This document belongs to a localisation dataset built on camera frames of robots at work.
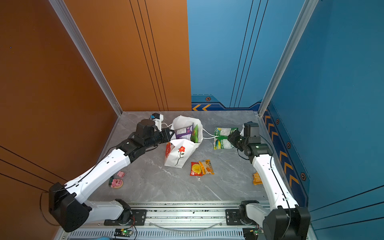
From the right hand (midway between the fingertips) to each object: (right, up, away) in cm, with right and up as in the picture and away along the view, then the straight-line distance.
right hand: (227, 135), depth 79 cm
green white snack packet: (-3, -4, +2) cm, 5 cm away
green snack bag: (-17, -1, +3) cm, 18 cm away
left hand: (-27, +3, -4) cm, 27 cm away
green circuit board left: (-51, -46, -9) cm, 70 cm away
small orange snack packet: (+18, -26, +5) cm, 32 cm away
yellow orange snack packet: (-10, -20, +8) cm, 24 cm away
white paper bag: (-26, -8, -2) cm, 27 cm away
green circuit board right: (+10, -46, -9) cm, 48 cm away
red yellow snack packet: (-17, -21, +9) cm, 28 cm away
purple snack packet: (-23, +1, +5) cm, 23 cm away
